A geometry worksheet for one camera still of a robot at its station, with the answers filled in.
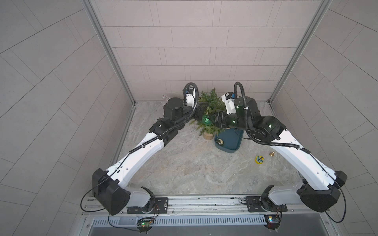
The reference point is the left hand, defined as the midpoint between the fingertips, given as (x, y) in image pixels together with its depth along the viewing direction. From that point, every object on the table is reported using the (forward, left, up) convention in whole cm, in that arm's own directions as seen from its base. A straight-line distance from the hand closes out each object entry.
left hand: (210, 103), depth 66 cm
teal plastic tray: (-2, -14, -30) cm, 34 cm away
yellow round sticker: (-12, -31, -35) cm, 48 cm away
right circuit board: (-41, -30, -37) cm, 63 cm away
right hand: (-5, 0, -4) cm, 6 cm away
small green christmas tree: (+5, -3, -5) cm, 8 cm away
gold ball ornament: (-2, -9, -32) cm, 33 cm away
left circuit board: (-42, +28, -34) cm, 61 cm away
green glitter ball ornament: (-5, +2, -5) cm, 8 cm away
